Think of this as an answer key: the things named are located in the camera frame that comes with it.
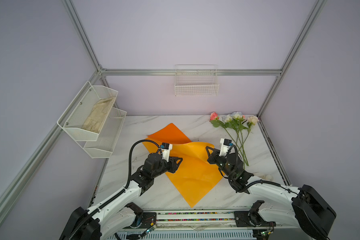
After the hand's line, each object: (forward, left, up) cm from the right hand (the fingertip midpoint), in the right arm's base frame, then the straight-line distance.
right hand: (205, 147), depth 79 cm
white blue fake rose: (+34, -24, -19) cm, 45 cm away
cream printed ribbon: (-8, -38, -20) cm, 44 cm away
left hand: (-5, +14, -4) cm, 15 cm away
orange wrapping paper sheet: (-8, +3, -19) cm, 21 cm away
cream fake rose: (+36, -40, -17) cm, 57 cm away
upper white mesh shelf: (+10, +64, +13) cm, 66 cm away
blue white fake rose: (+37, -29, -16) cm, 50 cm away
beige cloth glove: (+13, +58, +12) cm, 61 cm away
